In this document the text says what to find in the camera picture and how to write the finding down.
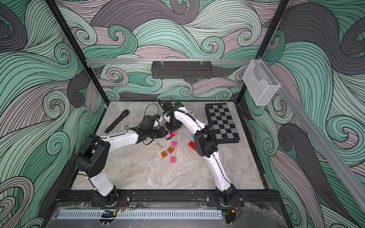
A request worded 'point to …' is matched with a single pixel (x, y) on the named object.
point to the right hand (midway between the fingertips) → (175, 129)
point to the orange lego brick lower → (164, 154)
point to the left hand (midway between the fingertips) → (169, 131)
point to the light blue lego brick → (193, 136)
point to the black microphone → (124, 113)
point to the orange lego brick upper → (170, 150)
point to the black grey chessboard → (222, 122)
